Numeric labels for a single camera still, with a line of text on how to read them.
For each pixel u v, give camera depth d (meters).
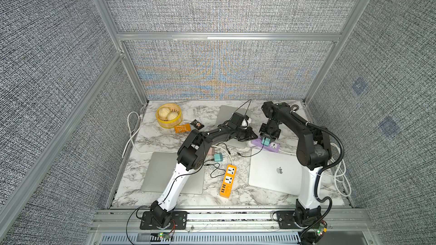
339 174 0.84
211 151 0.92
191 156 0.61
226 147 0.97
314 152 0.55
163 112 1.06
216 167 0.89
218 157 0.90
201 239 0.70
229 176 0.84
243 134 0.90
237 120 0.84
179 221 0.73
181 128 1.04
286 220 0.73
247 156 0.92
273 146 0.95
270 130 0.83
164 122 1.05
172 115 1.03
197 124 1.06
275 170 0.87
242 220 0.75
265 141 0.89
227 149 0.96
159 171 0.88
